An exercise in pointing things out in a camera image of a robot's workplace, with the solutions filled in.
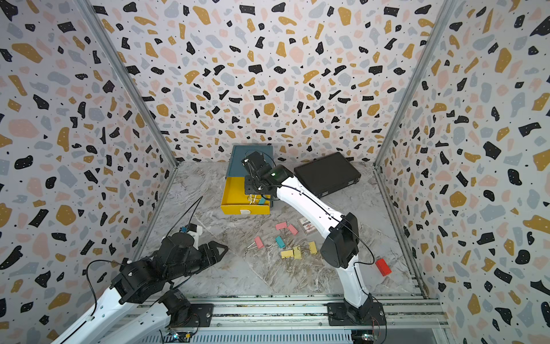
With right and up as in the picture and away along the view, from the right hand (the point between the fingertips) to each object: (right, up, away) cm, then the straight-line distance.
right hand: (250, 186), depth 82 cm
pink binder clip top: (+11, -18, +15) cm, 26 cm away
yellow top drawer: (-7, -6, +6) cm, 11 cm away
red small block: (+52, -32, +2) cm, 61 cm away
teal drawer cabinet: (-8, +15, +15) cm, 22 cm away
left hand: (-6, -22, -11) cm, 25 cm away
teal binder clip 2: (+11, -24, +10) cm, 28 cm away
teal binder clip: (+4, -6, +3) cm, 8 cm away
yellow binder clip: (+14, -28, +6) cm, 32 cm away
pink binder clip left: (+2, -25, +9) cm, 26 cm away
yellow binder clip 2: (+25, -26, +8) cm, 37 cm away
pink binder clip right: (+17, -20, +13) cm, 29 cm away
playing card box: (+23, -18, +13) cm, 32 cm away
